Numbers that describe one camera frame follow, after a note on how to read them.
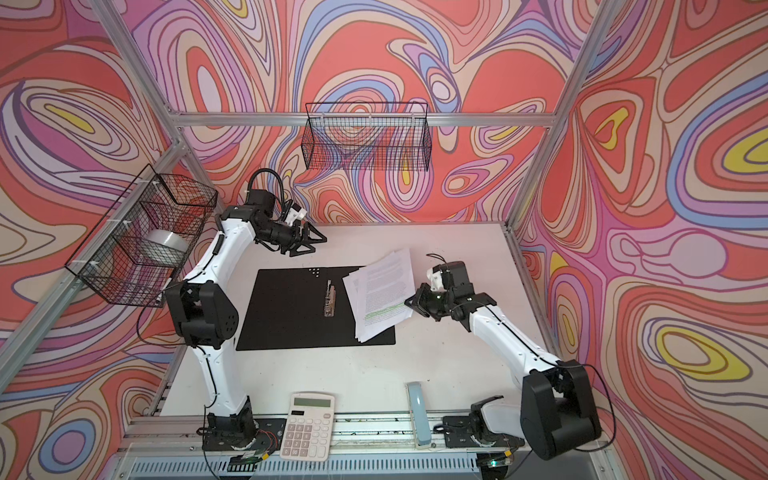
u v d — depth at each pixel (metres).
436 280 0.79
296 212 0.84
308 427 0.73
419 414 0.78
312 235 0.81
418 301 0.72
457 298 0.65
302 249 0.82
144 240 0.68
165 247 0.70
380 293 0.93
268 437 0.72
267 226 0.75
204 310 0.52
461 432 0.74
